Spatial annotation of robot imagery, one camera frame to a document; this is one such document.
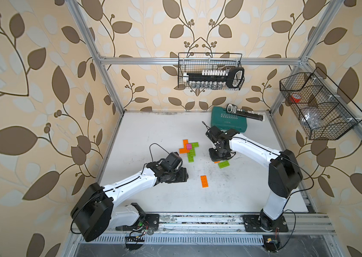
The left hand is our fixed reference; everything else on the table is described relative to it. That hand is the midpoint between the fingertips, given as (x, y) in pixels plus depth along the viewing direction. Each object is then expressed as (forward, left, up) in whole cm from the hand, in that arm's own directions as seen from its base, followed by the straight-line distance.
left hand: (183, 174), depth 82 cm
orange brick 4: (+10, -20, -5) cm, 23 cm away
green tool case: (+39, -28, -1) cm, 48 cm away
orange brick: (-1, -12, -7) cm, 13 cm away
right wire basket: (+19, -65, +28) cm, 74 cm away
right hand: (+10, -18, 0) cm, 20 cm away
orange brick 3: (+18, 0, -6) cm, 19 cm away
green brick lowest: (+13, -4, -7) cm, 15 cm away
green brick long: (+16, -5, -5) cm, 18 cm away
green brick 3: (+15, -4, -5) cm, 16 cm away
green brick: (+9, -24, -7) cm, 27 cm away
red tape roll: (+30, -57, +27) cm, 70 cm away
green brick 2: (+22, -7, -6) cm, 24 cm away
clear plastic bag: (+15, -58, +28) cm, 66 cm away
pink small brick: (+20, -3, -5) cm, 21 cm away
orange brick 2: (+26, -1, -8) cm, 27 cm away
